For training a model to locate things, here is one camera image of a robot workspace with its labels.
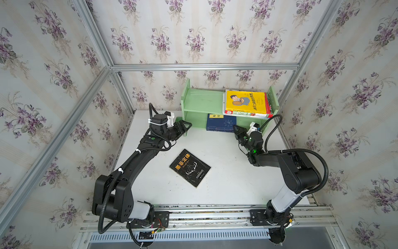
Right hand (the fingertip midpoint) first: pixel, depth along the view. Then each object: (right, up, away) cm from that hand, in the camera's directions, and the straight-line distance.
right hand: (237, 124), depth 90 cm
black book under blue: (-28, -25, -1) cm, 38 cm away
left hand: (-28, -1, -9) cm, 30 cm away
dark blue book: (-9, +1, +5) cm, 11 cm away
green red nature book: (+13, +5, -12) cm, 18 cm away
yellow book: (+3, +13, -8) cm, 15 cm away
